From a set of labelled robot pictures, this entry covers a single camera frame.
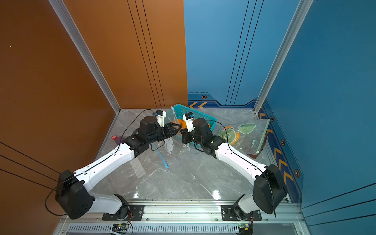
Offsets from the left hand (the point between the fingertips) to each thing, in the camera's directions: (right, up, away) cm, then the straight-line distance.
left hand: (180, 125), depth 76 cm
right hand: (0, -3, +2) cm, 4 cm away
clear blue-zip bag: (-5, -11, +7) cm, 14 cm away
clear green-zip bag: (+39, -7, +8) cm, 40 cm away
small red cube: (-49, -9, +26) cm, 56 cm away
